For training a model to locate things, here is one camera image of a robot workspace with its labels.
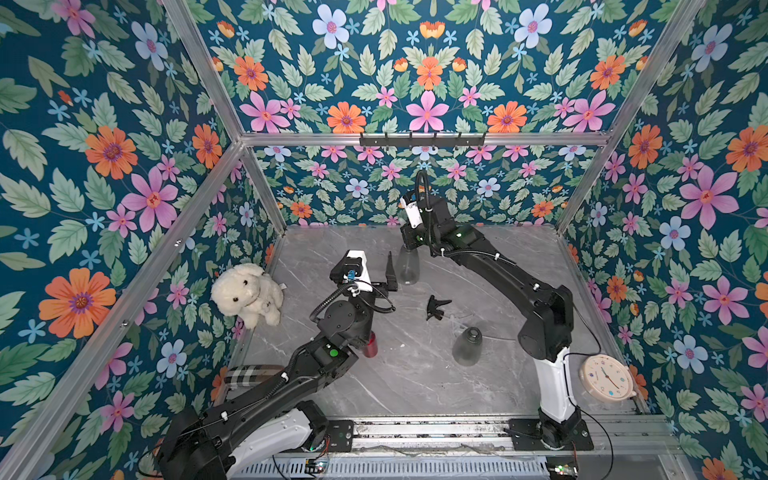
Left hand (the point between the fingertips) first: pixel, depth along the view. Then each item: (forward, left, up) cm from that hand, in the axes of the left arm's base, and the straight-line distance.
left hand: (372, 253), depth 66 cm
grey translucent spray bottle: (+12, -9, -22) cm, 27 cm away
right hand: (+19, -11, -9) cm, 24 cm away
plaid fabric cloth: (-15, +40, -32) cm, 53 cm away
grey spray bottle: (-10, -25, -35) cm, 44 cm away
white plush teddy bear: (+5, +37, -19) cm, 42 cm away
